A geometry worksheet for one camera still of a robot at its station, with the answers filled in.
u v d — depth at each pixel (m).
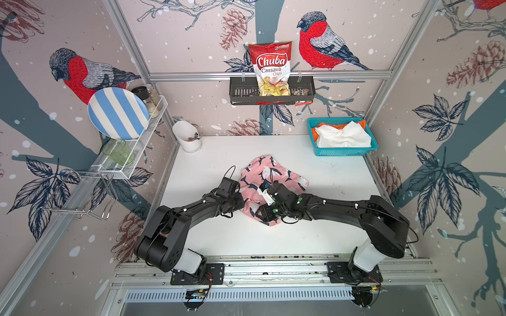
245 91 0.95
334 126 1.16
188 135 1.11
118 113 0.73
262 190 0.78
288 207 0.65
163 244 0.43
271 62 0.80
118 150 0.71
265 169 1.04
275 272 0.75
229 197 0.72
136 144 0.70
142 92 0.80
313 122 1.18
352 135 1.11
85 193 0.57
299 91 0.90
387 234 0.44
